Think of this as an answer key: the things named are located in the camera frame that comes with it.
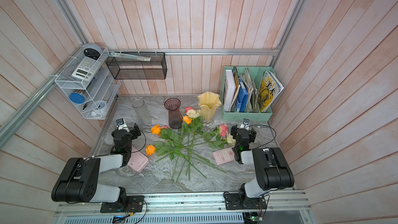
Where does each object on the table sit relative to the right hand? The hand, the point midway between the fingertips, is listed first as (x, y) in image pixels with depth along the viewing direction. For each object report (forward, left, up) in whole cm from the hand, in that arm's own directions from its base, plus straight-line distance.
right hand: (244, 125), depth 93 cm
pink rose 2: (+15, +36, -2) cm, 39 cm away
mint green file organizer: (+27, -6, +15) cm, 32 cm away
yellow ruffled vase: (+11, +22, +8) cm, 26 cm away
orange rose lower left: (-16, +55, -3) cm, 58 cm away
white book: (+14, +10, +16) cm, 24 cm away
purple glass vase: (+3, +42, +5) cm, 43 cm away
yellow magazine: (+21, -17, +12) cm, 30 cm away
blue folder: (+12, +1, +8) cm, 15 cm away
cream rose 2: (-8, +9, -3) cm, 12 cm away
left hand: (-4, +70, +3) cm, 70 cm away
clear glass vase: (+2, +62, +9) cm, 62 cm away
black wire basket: (+36, +80, +16) cm, 89 cm away
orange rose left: (-5, +48, -4) cm, 49 cm away
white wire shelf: (+5, +82, +23) cm, 85 cm away
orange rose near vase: (+4, +35, -1) cm, 36 cm away
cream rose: (+7, +32, +2) cm, 33 cm away
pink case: (-22, +63, -5) cm, 66 cm away
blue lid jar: (-1, +89, +25) cm, 93 cm away
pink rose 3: (-1, +50, -2) cm, 50 cm away
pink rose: (-4, +18, -8) cm, 20 cm away
